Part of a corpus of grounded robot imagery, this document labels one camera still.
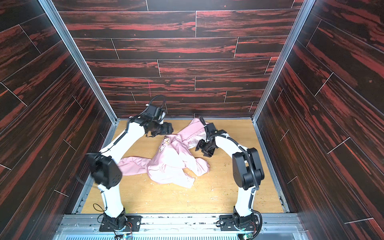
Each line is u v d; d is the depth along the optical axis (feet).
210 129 2.52
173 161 2.84
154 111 2.26
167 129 2.58
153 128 2.27
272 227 2.40
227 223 2.41
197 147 2.77
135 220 2.46
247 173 1.64
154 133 2.47
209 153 2.76
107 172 1.65
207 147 2.64
